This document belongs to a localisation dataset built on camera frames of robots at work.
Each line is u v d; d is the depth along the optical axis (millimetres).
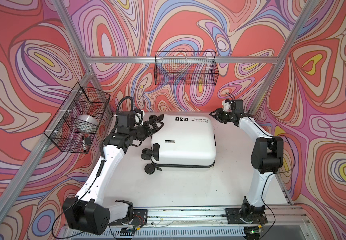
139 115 640
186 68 961
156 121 655
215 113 885
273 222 663
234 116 733
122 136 538
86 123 702
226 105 886
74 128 730
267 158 533
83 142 721
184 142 802
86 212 371
